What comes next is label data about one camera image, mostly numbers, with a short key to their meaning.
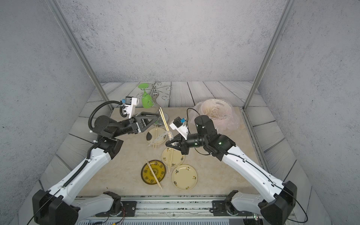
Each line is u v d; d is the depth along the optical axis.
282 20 0.75
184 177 0.83
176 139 0.58
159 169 0.87
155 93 0.91
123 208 0.72
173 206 0.74
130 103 0.55
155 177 0.83
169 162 0.88
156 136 1.07
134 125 0.53
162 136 1.03
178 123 0.54
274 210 0.36
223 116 0.83
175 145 0.61
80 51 0.87
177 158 0.91
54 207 0.37
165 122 0.57
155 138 1.07
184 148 0.55
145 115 0.62
